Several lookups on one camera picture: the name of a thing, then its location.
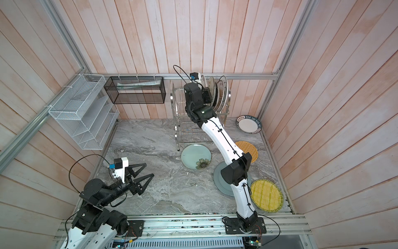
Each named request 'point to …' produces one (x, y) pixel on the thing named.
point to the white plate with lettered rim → (249, 124)
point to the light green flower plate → (196, 156)
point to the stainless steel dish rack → (186, 131)
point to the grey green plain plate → (220, 182)
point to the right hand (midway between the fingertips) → (205, 89)
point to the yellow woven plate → (267, 195)
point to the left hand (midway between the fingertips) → (150, 172)
